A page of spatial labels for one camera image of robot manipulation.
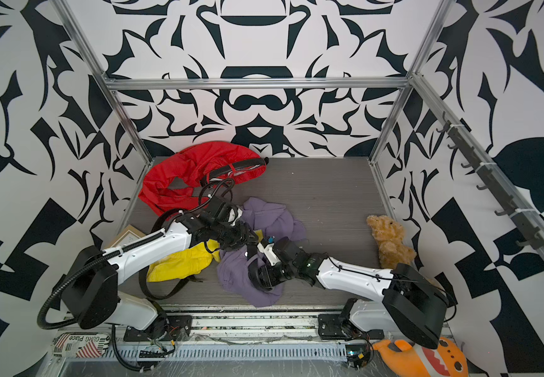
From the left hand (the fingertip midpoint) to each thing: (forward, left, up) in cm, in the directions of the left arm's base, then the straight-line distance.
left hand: (254, 237), depth 81 cm
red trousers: (+41, +29, -5) cm, 51 cm away
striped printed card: (-28, +51, -9) cm, 58 cm away
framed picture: (+9, +50, -11) cm, 52 cm away
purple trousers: (-11, +7, -4) cm, 14 cm away
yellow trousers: (-6, +22, -6) cm, 24 cm away
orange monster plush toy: (-35, -43, -8) cm, 56 cm away
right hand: (-11, 0, -6) cm, 12 cm away
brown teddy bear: (+1, -49, -4) cm, 49 cm away
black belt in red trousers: (+35, +7, -1) cm, 36 cm away
